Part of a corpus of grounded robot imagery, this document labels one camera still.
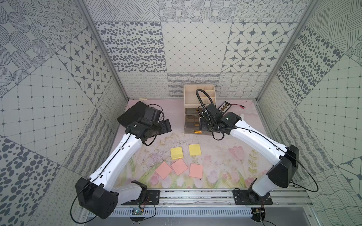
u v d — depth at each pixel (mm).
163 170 832
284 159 420
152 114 564
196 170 837
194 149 940
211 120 581
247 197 664
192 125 946
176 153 909
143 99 1227
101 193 366
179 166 842
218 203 732
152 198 745
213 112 585
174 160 875
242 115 1074
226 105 1155
